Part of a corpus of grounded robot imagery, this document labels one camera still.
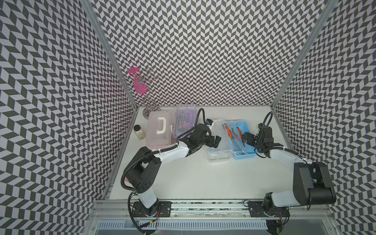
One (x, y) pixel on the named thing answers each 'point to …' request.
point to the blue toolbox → (230, 146)
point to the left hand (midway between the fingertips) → (214, 137)
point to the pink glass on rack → (139, 87)
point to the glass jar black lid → (139, 132)
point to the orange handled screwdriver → (229, 132)
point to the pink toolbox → (159, 134)
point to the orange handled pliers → (240, 135)
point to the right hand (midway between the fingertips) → (248, 139)
